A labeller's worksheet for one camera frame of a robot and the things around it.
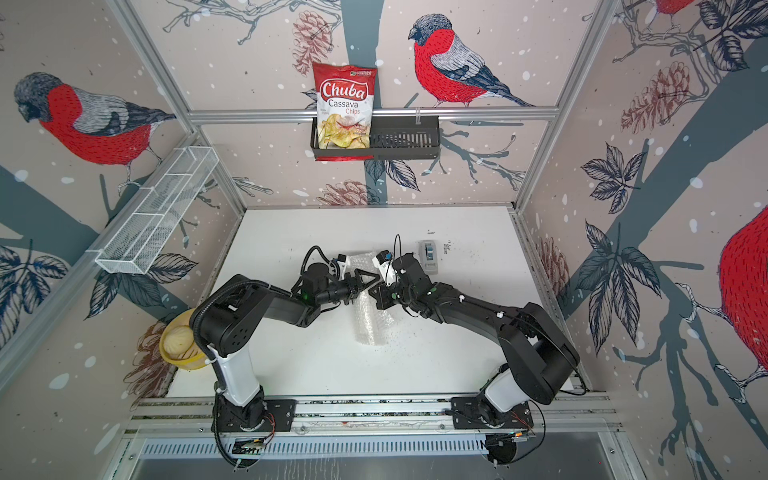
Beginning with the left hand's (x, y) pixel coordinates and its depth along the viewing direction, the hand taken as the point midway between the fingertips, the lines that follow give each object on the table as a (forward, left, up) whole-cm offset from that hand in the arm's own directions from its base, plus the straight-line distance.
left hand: (381, 280), depth 87 cm
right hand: (-4, +3, +1) cm, 5 cm away
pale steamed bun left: (-16, +57, -5) cm, 59 cm away
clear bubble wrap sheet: (-11, +2, -4) cm, 12 cm away
